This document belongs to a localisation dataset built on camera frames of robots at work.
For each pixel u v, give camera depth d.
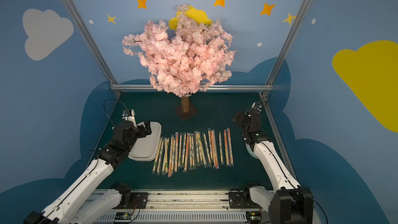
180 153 0.91
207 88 0.82
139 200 0.74
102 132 1.03
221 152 0.91
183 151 0.91
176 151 0.91
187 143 0.95
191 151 0.91
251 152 0.91
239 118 0.75
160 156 0.89
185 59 0.70
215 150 0.91
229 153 0.90
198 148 0.93
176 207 0.73
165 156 0.88
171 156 0.88
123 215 0.72
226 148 0.93
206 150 0.92
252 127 0.61
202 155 0.90
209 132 0.99
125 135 0.55
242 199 0.74
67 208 0.40
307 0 0.75
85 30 0.85
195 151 0.91
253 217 0.73
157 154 0.90
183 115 1.08
